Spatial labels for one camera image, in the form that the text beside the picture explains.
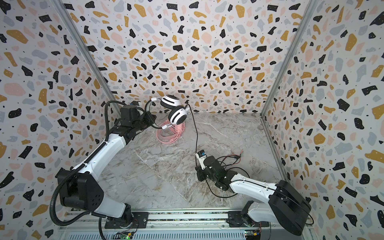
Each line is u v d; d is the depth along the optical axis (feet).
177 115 2.26
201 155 2.41
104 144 1.70
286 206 1.37
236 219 2.40
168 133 3.61
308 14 2.40
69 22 2.41
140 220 2.41
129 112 2.03
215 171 2.08
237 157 3.19
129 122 2.06
